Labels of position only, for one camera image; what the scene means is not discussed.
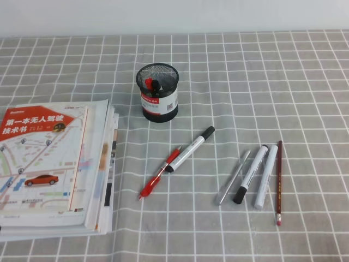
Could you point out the black marker in holder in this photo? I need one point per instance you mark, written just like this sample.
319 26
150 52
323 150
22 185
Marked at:
155 86

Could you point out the black mesh pen holder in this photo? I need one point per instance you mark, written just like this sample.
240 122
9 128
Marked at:
163 106

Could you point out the red gel pen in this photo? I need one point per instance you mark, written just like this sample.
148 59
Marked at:
157 177

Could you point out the red marker in holder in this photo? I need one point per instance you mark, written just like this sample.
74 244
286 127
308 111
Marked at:
148 83

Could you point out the silver grey pen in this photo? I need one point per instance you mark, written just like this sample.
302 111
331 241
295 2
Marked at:
229 182

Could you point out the white marker with black cap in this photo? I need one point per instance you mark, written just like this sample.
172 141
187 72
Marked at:
186 153

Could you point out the grey checked tablecloth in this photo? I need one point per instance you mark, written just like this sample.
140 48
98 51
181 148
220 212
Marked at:
255 89

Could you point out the white board marker black cap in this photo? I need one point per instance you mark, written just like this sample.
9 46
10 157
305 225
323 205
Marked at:
240 194

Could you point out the white paint marker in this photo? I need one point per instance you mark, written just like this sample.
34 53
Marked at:
261 194

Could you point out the stack of magazines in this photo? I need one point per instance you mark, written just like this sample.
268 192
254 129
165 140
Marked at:
92 204

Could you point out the orange and white top book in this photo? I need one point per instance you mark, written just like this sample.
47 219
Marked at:
40 152

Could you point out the dark red pencil with eraser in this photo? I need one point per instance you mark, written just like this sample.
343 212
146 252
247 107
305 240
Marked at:
279 184

